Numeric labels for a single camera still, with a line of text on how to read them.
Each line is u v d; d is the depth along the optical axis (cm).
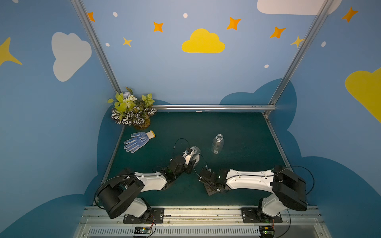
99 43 82
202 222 74
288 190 43
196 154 86
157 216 74
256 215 67
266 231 73
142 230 72
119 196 43
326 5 69
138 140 104
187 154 76
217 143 92
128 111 90
